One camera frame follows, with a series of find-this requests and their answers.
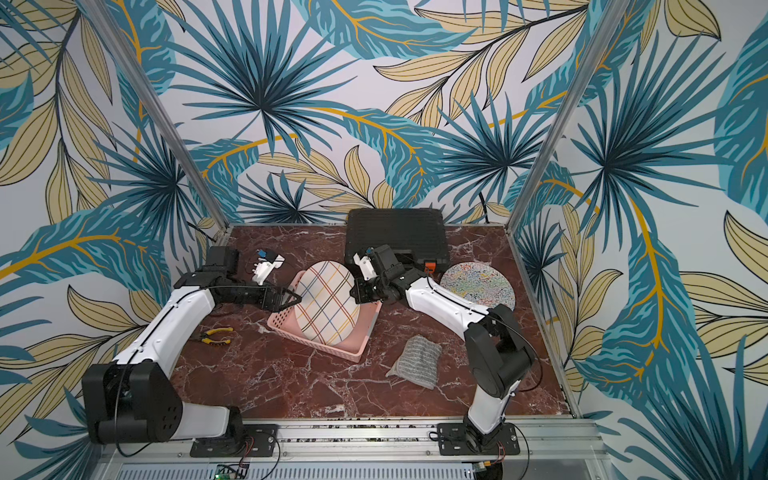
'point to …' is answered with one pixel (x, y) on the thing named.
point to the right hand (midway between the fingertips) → (352, 290)
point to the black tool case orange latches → (418, 234)
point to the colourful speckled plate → (479, 283)
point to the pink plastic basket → (352, 348)
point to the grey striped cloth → (418, 362)
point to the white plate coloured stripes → (326, 313)
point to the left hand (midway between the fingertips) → (288, 298)
